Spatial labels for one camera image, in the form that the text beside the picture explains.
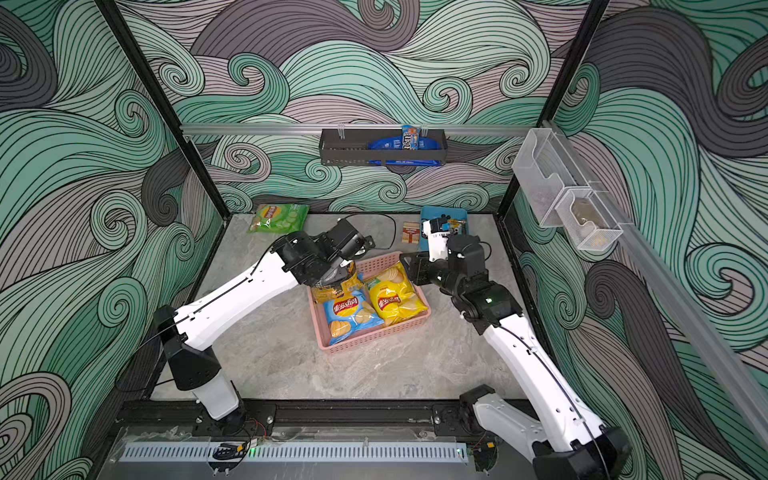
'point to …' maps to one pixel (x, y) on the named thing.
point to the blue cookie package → (395, 143)
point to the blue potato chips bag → (349, 314)
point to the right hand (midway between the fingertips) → (411, 255)
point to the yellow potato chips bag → (393, 297)
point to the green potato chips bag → (279, 218)
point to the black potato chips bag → (323, 293)
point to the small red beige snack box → (411, 232)
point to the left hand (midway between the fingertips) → (328, 249)
